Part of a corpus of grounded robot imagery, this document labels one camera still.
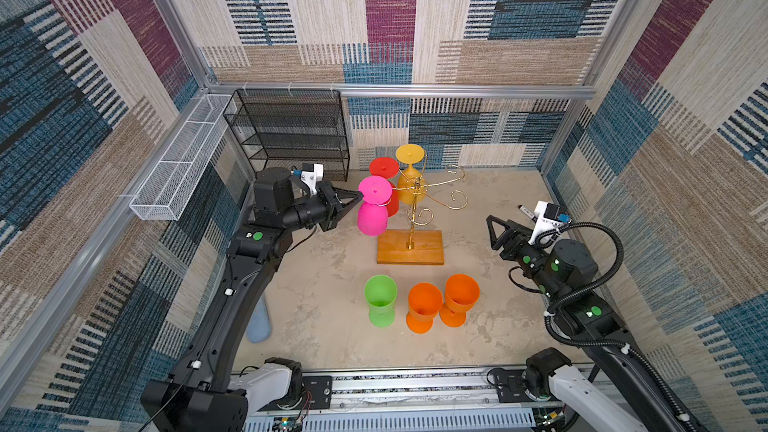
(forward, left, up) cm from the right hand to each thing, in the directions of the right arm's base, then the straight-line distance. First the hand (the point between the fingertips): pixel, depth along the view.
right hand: (495, 225), depth 70 cm
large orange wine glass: (-8, +6, -19) cm, 22 cm away
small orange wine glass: (-11, +16, -19) cm, 27 cm away
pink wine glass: (+5, +28, 0) cm, 29 cm away
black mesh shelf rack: (+50, +60, -9) cm, 79 cm away
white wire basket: (+8, +77, +6) cm, 77 cm away
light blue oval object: (-13, +61, -27) cm, 68 cm away
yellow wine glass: (+16, +18, -2) cm, 24 cm away
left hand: (+3, +29, +10) cm, 31 cm away
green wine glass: (-7, +27, -20) cm, 35 cm away
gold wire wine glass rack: (+12, +14, -27) cm, 33 cm away
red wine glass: (+14, +24, +5) cm, 29 cm away
